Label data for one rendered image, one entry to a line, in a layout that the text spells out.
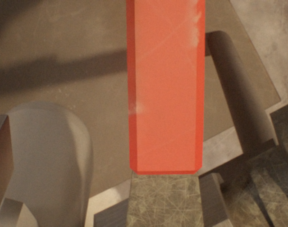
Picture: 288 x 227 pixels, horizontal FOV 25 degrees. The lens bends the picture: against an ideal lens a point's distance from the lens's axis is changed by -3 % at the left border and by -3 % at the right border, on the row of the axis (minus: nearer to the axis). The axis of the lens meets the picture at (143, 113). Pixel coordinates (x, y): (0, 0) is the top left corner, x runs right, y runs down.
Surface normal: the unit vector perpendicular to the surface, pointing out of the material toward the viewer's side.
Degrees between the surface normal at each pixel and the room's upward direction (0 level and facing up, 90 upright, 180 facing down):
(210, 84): 0
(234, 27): 0
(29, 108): 96
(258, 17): 0
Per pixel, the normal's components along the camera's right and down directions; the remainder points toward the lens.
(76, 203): 0.92, -0.37
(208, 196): -0.43, -0.52
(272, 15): 0.00, 0.37
